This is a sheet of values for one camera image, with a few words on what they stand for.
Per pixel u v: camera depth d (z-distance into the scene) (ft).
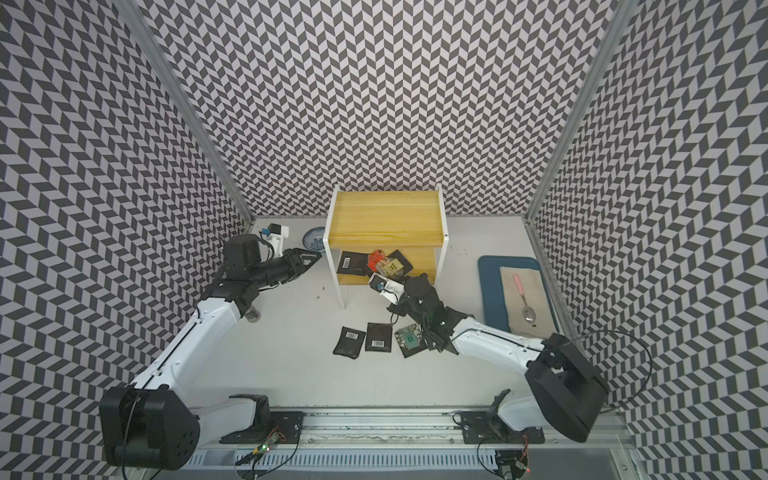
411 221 2.42
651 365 2.15
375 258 2.83
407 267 2.77
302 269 2.30
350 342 2.86
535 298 3.11
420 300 1.96
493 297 3.11
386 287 2.22
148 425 1.25
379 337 2.93
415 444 2.36
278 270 2.23
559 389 1.35
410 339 2.85
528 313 3.00
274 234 2.37
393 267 2.77
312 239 3.57
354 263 2.81
